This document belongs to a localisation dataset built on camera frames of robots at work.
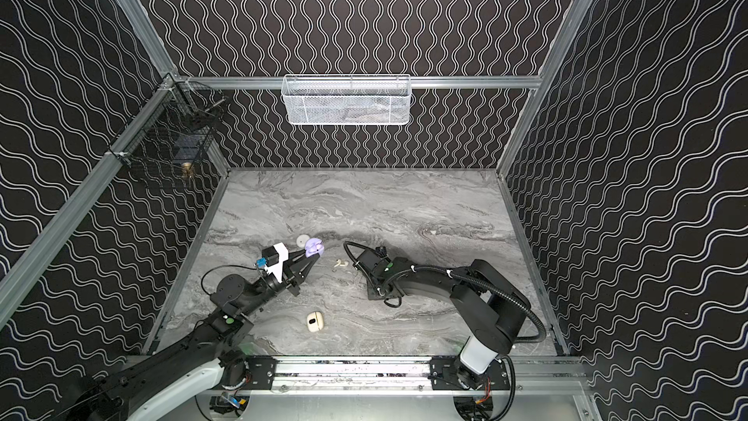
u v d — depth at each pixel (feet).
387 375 2.50
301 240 3.22
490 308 1.49
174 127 3.11
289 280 2.13
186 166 2.72
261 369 2.47
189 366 1.97
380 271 2.26
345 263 3.09
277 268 2.02
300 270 2.27
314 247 2.32
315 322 2.68
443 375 2.41
